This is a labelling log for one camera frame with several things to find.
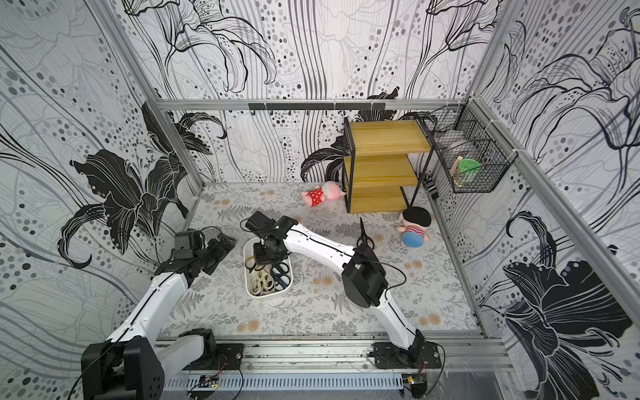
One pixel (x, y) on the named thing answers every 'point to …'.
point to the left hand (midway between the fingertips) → (233, 250)
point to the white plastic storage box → (248, 251)
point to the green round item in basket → (466, 164)
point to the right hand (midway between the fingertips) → (265, 258)
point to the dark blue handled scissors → (282, 280)
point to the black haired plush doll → (414, 222)
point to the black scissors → (364, 237)
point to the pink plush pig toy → (328, 191)
